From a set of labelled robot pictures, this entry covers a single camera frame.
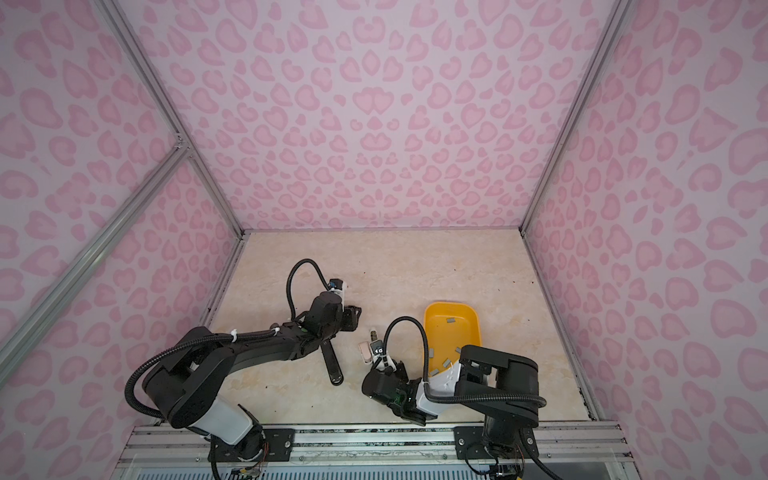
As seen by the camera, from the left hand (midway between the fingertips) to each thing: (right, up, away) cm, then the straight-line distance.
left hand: (359, 305), depth 90 cm
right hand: (+6, -17, -4) cm, 18 cm away
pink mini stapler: (+2, -12, -5) cm, 13 cm away
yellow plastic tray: (+28, -8, +5) cm, 29 cm away
